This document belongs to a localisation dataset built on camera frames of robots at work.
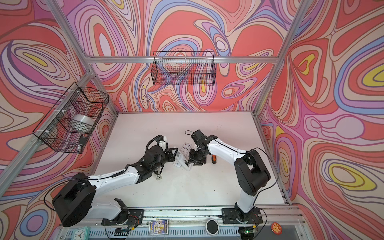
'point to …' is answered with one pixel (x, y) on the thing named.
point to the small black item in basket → (82, 140)
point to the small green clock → (81, 233)
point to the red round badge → (276, 228)
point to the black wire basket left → (68, 126)
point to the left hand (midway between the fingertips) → (179, 149)
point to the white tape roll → (84, 119)
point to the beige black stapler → (158, 175)
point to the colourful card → (159, 227)
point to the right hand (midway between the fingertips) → (191, 165)
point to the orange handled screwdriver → (214, 159)
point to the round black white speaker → (212, 227)
